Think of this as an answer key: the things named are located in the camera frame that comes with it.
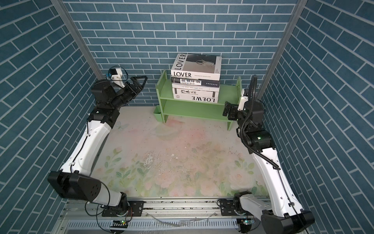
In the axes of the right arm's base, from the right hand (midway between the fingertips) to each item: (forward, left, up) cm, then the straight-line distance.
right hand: (234, 101), depth 67 cm
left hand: (+4, +42, +7) cm, 43 cm away
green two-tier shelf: (+17, +33, -24) cm, 44 cm away
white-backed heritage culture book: (+13, +19, -7) cm, 24 cm away
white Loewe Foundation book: (+13, +19, -10) cm, 25 cm away
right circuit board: (-41, -11, -42) cm, 60 cm away
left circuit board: (-48, +53, -43) cm, 83 cm away
